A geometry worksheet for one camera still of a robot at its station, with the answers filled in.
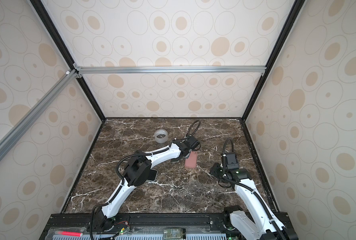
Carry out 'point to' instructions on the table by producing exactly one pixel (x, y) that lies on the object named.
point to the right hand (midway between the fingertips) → (214, 169)
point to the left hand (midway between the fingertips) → (186, 148)
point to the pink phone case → (191, 162)
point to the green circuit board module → (174, 233)
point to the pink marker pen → (73, 234)
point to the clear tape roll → (161, 136)
